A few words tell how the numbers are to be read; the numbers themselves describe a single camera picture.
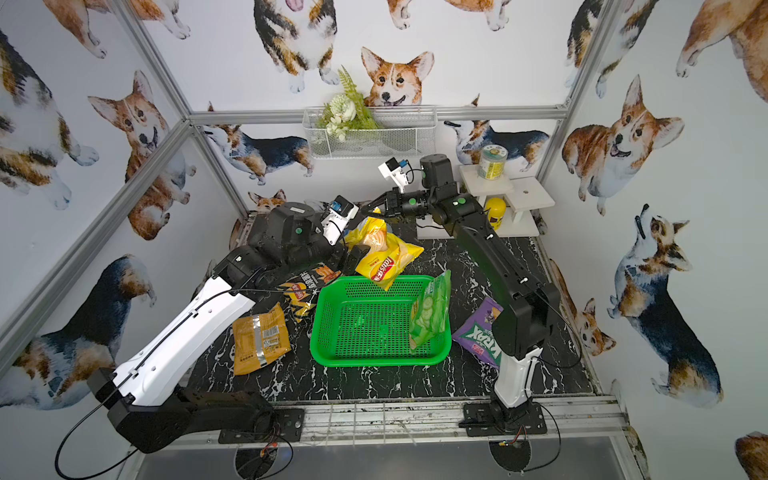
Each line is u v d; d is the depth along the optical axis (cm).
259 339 85
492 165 95
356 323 91
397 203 63
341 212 56
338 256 59
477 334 86
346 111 78
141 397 38
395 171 68
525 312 46
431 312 75
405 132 93
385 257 72
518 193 105
